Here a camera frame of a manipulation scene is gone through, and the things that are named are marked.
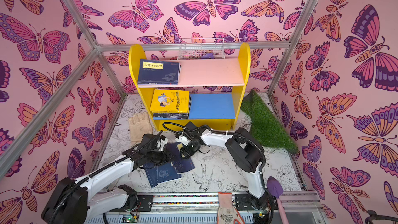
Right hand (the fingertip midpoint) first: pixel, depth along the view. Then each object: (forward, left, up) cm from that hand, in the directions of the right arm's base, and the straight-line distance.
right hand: (184, 153), depth 88 cm
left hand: (-4, +3, +5) cm, 8 cm away
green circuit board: (-30, +24, -4) cm, 39 cm away
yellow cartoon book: (+22, +7, +20) cm, 31 cm away
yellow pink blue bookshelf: (+53, -22, +1) cm, 58 cm away
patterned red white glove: (-29, -22, -1) cm, 36 cm away
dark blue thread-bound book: (-11, +11, 0) cm, 16 cm away
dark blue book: (-7, +1, +2) cm, 7 cm away
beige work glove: (+20, +31, -1) cm, 38 cm away
